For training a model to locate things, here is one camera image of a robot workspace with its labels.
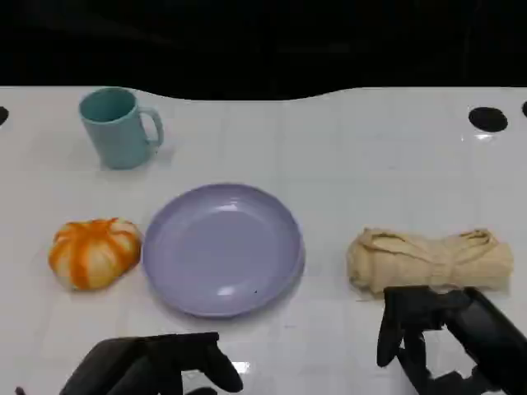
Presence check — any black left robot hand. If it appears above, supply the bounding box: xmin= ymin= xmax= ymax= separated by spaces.
xmin=59 ymin=332 xmax=244 ymax=395

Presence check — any orange and white bread roll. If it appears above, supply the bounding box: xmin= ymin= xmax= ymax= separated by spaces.
xmin=48 ymin=218 xmax=142 ymax=292

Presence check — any lilac plate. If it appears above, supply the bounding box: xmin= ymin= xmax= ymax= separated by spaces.
xmin=142 ymin=183 xmax=306 ymax=319

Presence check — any pale green mug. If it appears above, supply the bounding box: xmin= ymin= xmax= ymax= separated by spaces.
xmin=78 ymin=86 xmax=165 ymax=170

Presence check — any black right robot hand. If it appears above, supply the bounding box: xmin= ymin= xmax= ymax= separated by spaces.
xmin=376 ymin=286 xmax=527 ymax=395

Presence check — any beige towel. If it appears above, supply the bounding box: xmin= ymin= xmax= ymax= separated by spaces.
xmin=347 ymin=225 xmax=515 ymax=300

